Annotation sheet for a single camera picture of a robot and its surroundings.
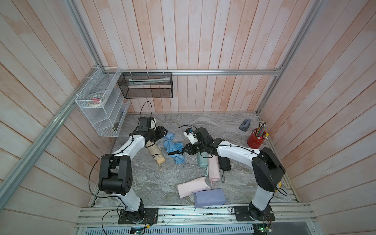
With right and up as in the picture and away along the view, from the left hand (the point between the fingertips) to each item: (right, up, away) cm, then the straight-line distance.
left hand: (165, 133), depth 92 cm
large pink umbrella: (+19, -28, -12) cm, 36 cm away
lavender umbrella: (+25, -33, -16) cm, 44 cm away
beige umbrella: (-6, -13, +1) cm, 14 cm away
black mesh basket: (-12, +31, -3) cm, 33 cm away
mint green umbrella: (+24, -18, -2) cm, 30 cm away
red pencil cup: (+58, -6, +2) cm, 58 cm away
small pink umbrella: (+30, -21, -5) cm, 37 cm away
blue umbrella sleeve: (+3, -8, +1) cm, 8 cm away
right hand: (+12, -9, -4) cm, 15 cm away
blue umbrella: (+9, -15, -2) cm, 18 cm away
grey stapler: (+58, +6, +15) cm, 60 cm away
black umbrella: (+38, -19, -2) cm, 42 cm away
